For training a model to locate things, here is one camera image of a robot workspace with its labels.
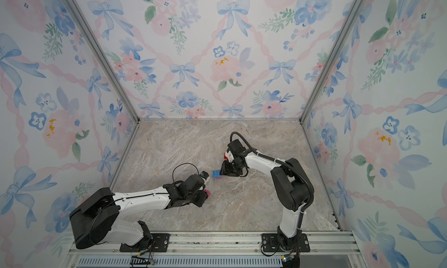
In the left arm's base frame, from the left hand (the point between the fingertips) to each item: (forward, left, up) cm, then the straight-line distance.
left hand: (207, 194), depth 86 cm
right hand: (+11, -8, +2) cm, 14 cm away
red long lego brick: (+21, -9, +1) cm, 23 cm away
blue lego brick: (+10, -4, +2) cm, 11 cm away
